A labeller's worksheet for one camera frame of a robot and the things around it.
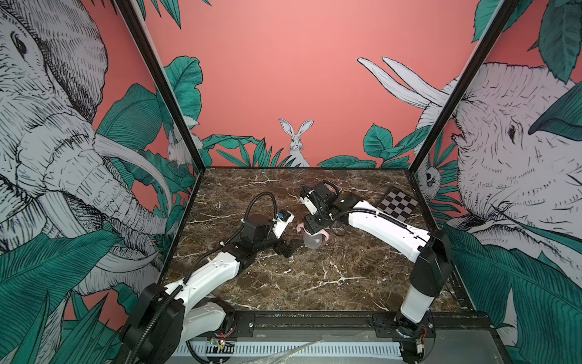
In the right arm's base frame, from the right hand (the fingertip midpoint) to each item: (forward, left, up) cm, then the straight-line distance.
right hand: (310, 219), depth 83 cm
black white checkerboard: (+17, -42, -14) cm, 47 cm away
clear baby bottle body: (-2, -1, -13) cm, 14 cm away
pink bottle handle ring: (-3, -4, -3) cm, 6 cm away
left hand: (-4, +6, -1) cm, 7 cm away
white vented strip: (-38, -22, -16) cm, 47 cm away
